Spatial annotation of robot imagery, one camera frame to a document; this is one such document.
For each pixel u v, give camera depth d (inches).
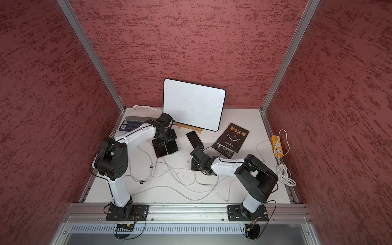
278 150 37.4
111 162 19.7
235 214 28.7
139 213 29.1
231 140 39.0
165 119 30.4
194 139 39.8
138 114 44.9
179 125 41.4
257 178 18.1
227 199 31.0
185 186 32.7
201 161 27.4
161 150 36.9
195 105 37.7
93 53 34.6
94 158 36.6
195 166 31.8
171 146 35.1
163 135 31.3
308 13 28.5
